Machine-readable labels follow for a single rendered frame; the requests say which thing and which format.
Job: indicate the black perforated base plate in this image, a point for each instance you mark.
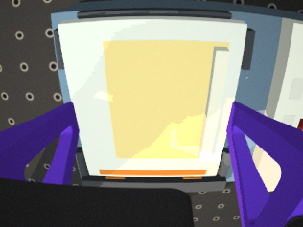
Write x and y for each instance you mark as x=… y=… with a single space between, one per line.
x=30 y=87

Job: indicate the blue-grey box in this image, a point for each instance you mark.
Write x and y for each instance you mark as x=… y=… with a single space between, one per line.
x=270 y=81

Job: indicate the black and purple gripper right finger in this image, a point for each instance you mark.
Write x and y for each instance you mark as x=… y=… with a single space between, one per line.
x=284 y=144

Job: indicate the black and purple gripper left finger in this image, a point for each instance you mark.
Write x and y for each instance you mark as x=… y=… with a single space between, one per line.
x=22 y=143

